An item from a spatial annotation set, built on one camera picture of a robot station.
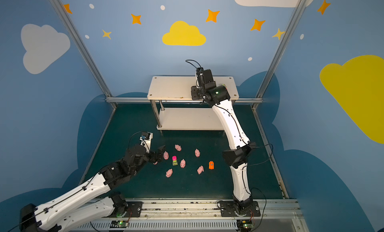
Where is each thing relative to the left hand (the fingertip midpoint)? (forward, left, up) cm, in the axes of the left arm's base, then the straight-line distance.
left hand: (159, 145), depth 75 cm
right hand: (+25, -19, +17) cm, 36 cm away
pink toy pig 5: (-7, -4, -20) cm, 21 cm away
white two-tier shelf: (+29, +1, +14) cm, 32 cm away
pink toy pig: (+9, -8, -19) cm, 22 cm away
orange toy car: (-2, -29, -19) cm, 34 cm away
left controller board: (-32, +18, -20) cm, 41 cm away
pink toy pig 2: (0, +6, -23) cm, 23 cm away
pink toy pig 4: (-2, -11, -18) cm, 22 cm away
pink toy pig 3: (+5, -20, -18) cm, 28 cm away
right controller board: (-31, -43, -21) cm, 57 cm away
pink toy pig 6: (-5, -22, -18) cm, 29 cm away
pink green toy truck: (+1, -6, -19) cm, 20 cm away
